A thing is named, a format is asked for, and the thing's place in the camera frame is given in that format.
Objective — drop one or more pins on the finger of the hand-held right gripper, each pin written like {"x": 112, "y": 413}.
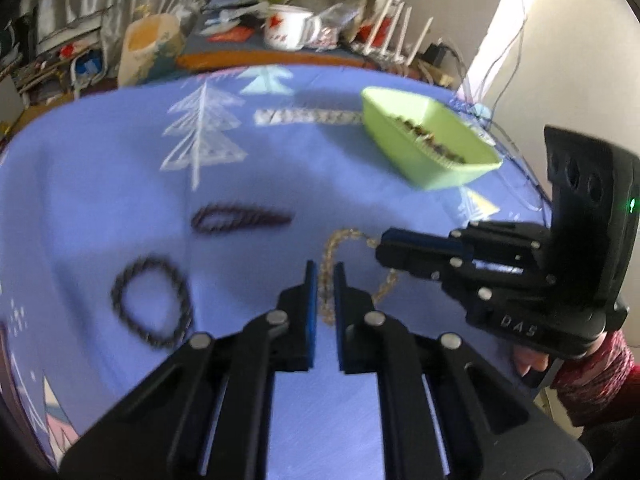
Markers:
{"x": 500, "y": 237}
{"x": 415, "y": 260}

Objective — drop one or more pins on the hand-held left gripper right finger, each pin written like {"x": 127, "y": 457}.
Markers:
{"x": 341, "y": 310}

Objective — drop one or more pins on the brown wooden table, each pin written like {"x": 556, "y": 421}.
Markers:
{"x": 225, "y": 60}

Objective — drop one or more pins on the clear plastic bag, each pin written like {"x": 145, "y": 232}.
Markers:
{"x": 340, "y": 20}

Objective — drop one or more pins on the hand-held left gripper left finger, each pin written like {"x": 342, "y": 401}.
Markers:
{"x": 311, "y": 310}

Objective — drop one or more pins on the blue printed tablecloth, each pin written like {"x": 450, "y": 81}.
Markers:
{"x": 100, "y": 185}

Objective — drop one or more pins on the green plastic basket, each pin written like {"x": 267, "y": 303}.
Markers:
{"x": 435, "y": 175}

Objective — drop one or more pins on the white enamel mug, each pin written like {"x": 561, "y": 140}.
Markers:
{"x": 285, "y": 30}

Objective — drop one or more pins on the red packet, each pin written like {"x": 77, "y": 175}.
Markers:
{"x": 384, "y": 30}

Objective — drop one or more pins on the beige chair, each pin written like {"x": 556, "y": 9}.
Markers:
{"x": 150, "y": 55}

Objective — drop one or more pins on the person's right hand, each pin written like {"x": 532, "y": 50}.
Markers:
{"x": 530, "y": 360}

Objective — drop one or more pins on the white dish rack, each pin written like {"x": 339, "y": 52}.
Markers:
{"x": 401, "y": 32}

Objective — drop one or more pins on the black power adapter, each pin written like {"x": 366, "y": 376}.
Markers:
{"x": 437, "y": 52}

